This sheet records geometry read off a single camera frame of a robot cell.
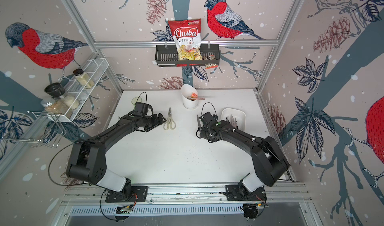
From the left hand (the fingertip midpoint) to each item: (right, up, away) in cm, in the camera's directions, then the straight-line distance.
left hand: (163, 119), depth 90 cm
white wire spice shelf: (-44, +18, -12) cm, 49 cm away
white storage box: (+51, +1, +13) cm, 52 cm away
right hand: (+24, -9, -1) cm, 26 cm away
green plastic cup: (-24, +12, +17) cm, 32 cm away
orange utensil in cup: (+19, +14, +17) cm, 29 cm away
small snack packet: (+28, +33, 0) cm, 43 cm away
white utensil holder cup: (+16, +14, +18) cm, 27 cm away
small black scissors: (+22, -7, -2) cm, 23 cm away
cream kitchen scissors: (+2, -4, +10) cm, 11 cm away
